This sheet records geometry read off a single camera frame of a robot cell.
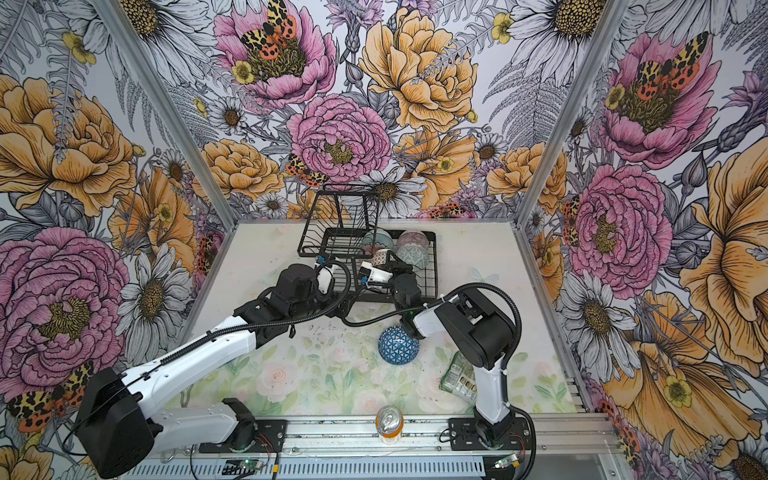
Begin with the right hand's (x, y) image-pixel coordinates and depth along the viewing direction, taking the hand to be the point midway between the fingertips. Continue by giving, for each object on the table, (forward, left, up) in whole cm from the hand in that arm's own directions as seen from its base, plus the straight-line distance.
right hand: (396, 254), depth 92 cm
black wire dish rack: (+18, +21, -6) cm, 28 cm away
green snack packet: (-33, -16, -13) cm, 39 cm away
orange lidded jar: (-44, +3, -5) cm, 44 cm away
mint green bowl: (+16, +6, -10) cm, 20 cm away
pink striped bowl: (+15, -6, -9) cm, 19 cm away
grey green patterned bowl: (+8, -7, -10) cm, 14 cm away
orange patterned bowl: (-3, +5, +2) cm, 6 cm away
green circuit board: (-50, +38, -16) cm, 65 cm away
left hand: (-16, +15, +2) cm, 22 cm away
